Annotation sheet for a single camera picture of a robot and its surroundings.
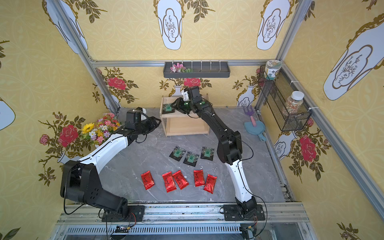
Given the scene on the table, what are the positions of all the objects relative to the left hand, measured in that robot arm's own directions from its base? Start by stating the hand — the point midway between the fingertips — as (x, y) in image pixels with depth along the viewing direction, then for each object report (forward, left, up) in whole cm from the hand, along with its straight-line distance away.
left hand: (154, 121), depth 88 cm
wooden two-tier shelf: (+12, -13, -17) cm, 25 cm away
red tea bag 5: (-32, -32, -16) cm, 48 cm away
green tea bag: (+8, -8, +2) cm, 12 cm away
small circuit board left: (-50, +13, -22) cm, 56 cm away
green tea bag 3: (-16, -22, -18) cm, 32 cm away
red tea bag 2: (-30, -10, -17) cm, 36 cm away
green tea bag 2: (-12, -13, -18) cm, 25 cm away
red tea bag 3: (-29, -16, -17) cm, 37 cm away
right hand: (+10, -14, +5) cm, 18 cm away
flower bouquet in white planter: (-6, +32, -2) cm, 33 cm away
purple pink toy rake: (+24, -70, -19) cm, 76 cm away
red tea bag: (-29, +3, -17) cm, 33 cm away
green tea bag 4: (-13, -32, -18) cm, 39 cm away
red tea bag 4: (-29, -26, -16) cm, 42 cm away
